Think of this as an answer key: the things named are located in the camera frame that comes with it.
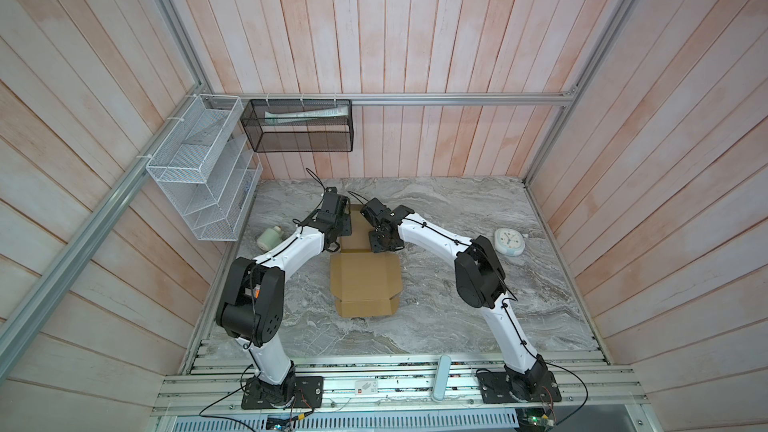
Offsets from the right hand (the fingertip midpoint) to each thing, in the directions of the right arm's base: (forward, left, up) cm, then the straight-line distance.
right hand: (379, 245), depth 98 cm
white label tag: (-41, +2, -2) cm, 41 cm away
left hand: (+2, +12, +8) cm, 15 cm away
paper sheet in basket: (+25, +33, +33) cm, 52 cm away
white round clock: (+3, -44, -2) cm, 45 cm away
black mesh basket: (+36, +29, +22) cm, 51 cm away
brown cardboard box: (-13, +5, 0) cm, 14 cm away
